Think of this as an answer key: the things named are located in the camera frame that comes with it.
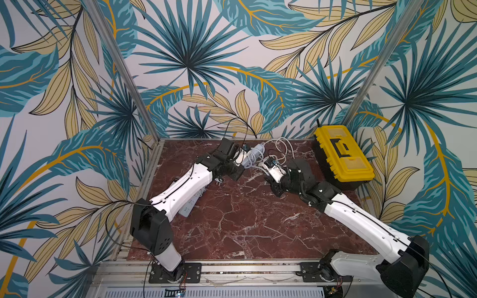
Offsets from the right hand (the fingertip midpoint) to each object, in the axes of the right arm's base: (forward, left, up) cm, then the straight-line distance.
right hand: (268, 174), depth 76 cm
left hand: (+5, +12, -3) cm, 13 cm away
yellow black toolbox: (+13, -38, -7) cm, 41 cm away
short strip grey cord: (+8, +5, +2) cm, 10 cm away
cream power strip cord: (+31, -15, -22) cm, 42 cm away
